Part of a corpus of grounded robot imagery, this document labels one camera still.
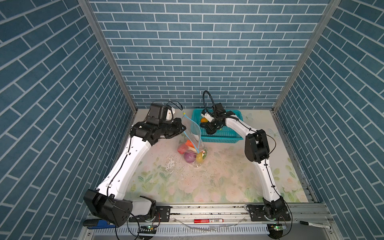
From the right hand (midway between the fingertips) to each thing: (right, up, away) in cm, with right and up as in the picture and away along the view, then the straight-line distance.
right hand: (207, 123), depth 105 cm
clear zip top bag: (-9, -5, -19) cm, 22 cm away
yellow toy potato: (-6, -19, -20) cm, 29 cm away
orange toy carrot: (-12, -13, -6) cm, 19 cm away
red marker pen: (-6, -47, -33) cm, 58 cm away
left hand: (-11, -1, -33) cm, 35 cm away
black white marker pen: (+50, -48, -34) cm, 78 cm away
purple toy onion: (-11, -20, -16) cm, 28 cm away
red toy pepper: (-16, -15, -16) cm, 27 cm away
